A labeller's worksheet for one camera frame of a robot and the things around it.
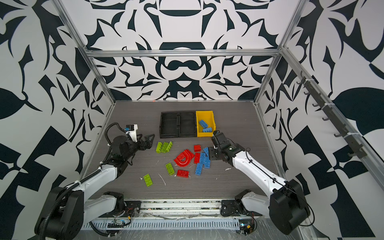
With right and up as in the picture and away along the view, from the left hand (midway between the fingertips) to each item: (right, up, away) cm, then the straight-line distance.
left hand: (146, 132), depth 86 cm
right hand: (+38, -10, -1) cm, 39 cm away
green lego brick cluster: (+8, -10, +8) cm, 16 cm away
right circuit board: (+52, -43, -15) cm, 69 cm away
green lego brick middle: (+14, -21, 0) cm, 25 cm away
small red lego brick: (+30, -11, +9) cm, 33 cm away
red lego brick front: (+21, -23, -1) cm, 31 cm away
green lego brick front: (+2, -26, -3) cm, 26 cm away
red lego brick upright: (+29, -15, +4) cm, 33 cm away
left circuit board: (-7, -41, -15) cm, 44 cm away
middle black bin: (+23, +4, +21) cm, 31 cm away
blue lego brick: (+36, 0, +14) cm, 39 cm away
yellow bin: (+37, +9, +22) cm, 44 cm away
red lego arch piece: (+21, -16, +4) cm, 27 cm away
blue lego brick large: (+32, -15, +5) cm, 36 cm away
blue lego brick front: (+30, -21, +1) cm, 36 cm away
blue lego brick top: (+34, +4, +19) cm, 39 cm away
